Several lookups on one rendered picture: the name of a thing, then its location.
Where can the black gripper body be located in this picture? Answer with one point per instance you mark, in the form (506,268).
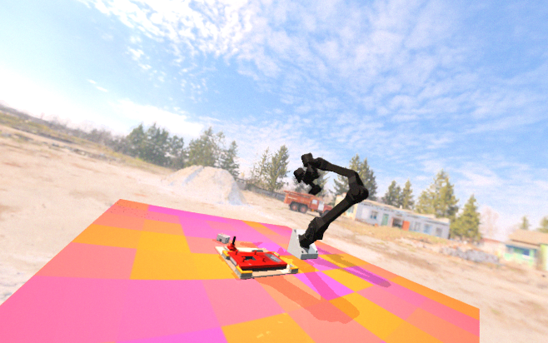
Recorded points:
(309,181)

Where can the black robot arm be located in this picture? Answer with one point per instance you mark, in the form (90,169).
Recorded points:
(354,195)

